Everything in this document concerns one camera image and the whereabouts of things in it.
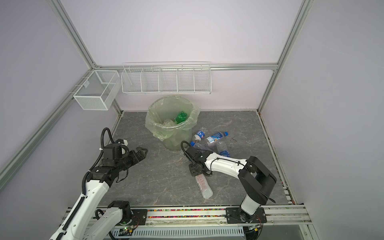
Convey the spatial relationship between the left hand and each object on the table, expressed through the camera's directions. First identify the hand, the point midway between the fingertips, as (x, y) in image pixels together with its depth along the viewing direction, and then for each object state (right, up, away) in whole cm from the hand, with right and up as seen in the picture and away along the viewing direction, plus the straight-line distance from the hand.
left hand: (142, 155), depth 79 cm
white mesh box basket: (-36, +39, +20) cm, 57 cm away
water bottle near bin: (+31, +9, +21) cm, 39 cm away
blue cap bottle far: (+42, +8, +18) cm, 46 cm away
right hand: (+29, -11, +8) cm, 32 cm away
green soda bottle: (+19, +21, +17) cm, 34 cm away
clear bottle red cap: (+34, -17, 0) cm, 37 cm away
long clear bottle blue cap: (+32, +2, +18) cm, 37 cm away
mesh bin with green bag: (+12, +20, +22) cm, 32 cm away
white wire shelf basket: (+9, +48, +20) cm, 53 cm away
